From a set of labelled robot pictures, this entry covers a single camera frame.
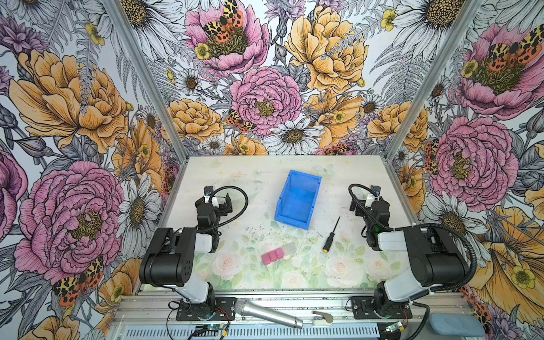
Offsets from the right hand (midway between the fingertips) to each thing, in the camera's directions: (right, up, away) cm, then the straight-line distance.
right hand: (364, 199), depth 95 cm
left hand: (-64, 0, -1) cm, 64 cm away
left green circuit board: (-61, -42, -22) cm, 77 cm away
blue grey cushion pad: (+19, -37, -26) cm, 49 cm away
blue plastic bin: (-28, -1, +10) cm, 30 cm away
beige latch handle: (-21, -37, -22) cm, 48 cm away
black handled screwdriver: (-16, -16, -5) cm, 24 cm away
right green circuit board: (+1, -40, -23) cm, 46 cm away
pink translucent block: (-40, -22, -9) cm, 46 cm away
